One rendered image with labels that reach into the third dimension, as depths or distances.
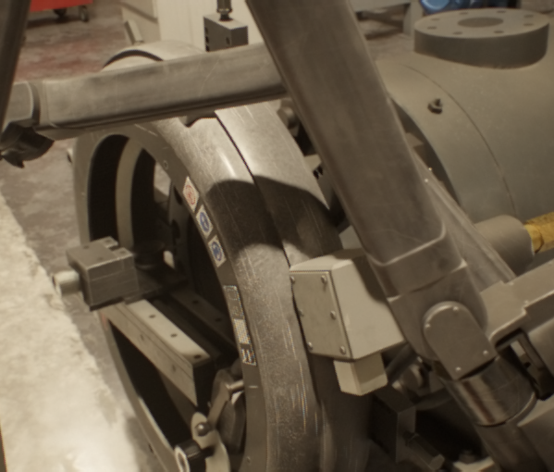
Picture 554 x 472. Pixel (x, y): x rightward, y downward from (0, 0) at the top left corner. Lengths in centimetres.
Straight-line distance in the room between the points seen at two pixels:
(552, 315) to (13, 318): 219
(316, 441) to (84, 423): 117
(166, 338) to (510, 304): 74
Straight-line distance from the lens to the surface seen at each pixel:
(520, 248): 110
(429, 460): 110
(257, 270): 104
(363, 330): 96
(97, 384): 235
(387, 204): 59
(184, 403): 158
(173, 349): 129
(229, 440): 127
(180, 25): 514
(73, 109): 98
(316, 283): 97
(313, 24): 54
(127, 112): 96
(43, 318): 269
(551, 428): 70
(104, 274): 141
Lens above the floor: 125
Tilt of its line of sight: 25 degrees down
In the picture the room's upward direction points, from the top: 4 degrees counter-clockwise
